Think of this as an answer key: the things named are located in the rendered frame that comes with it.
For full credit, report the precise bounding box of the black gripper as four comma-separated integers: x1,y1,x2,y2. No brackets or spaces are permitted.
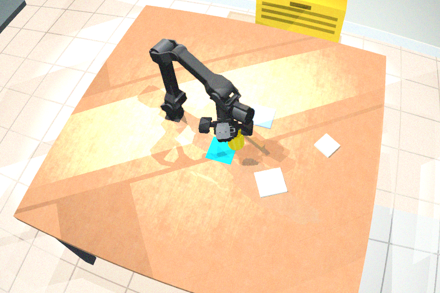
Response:
198,114,254,136

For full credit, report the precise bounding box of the yellow translucent cup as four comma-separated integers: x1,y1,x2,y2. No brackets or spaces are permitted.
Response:
228,129,245,151

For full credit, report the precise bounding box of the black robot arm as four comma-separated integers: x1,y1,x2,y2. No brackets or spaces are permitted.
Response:
149,39,255,142

